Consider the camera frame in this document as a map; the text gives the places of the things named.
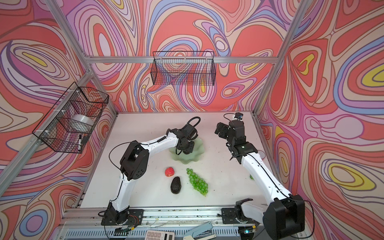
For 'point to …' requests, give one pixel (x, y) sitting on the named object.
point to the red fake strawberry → (169, 171)
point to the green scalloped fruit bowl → (194, 156)
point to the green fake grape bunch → (197, 182)
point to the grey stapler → (201, 232)
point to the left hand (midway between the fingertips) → (191, 147)
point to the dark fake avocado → (176, 185)
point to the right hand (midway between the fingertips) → (225, 129)
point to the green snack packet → (251, 177)
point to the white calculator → (159, 235)
